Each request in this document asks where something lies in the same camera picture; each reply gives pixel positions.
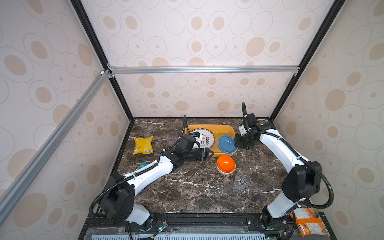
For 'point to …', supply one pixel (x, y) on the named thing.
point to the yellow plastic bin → (218, 130)
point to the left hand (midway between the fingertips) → (213, 152)
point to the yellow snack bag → (143, 145)
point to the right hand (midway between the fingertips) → (236, 144)
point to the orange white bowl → (225, 164)
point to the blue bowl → (226, 144)
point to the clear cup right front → (242, 180)
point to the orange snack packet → (309, 222)
